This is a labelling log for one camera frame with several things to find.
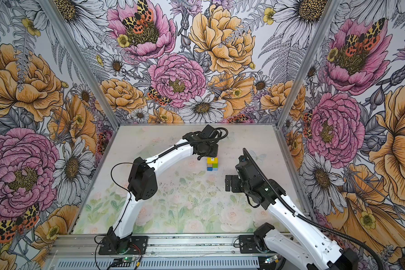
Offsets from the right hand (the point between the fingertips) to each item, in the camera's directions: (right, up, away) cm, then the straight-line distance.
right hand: (236, 186), depth 76 cm
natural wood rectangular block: (-12, +7, +20) cm, 24 cm away
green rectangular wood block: (-9, +6, +20) cm, 23 cm away
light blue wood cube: (-8, +4, +22) cm, 24 cm away
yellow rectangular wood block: (-10, +9, +17) cm, 22 cm away
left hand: (-10, +12, +16) cm, 22 cm away
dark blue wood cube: (-11, +4, +22) cm, 25 cm away
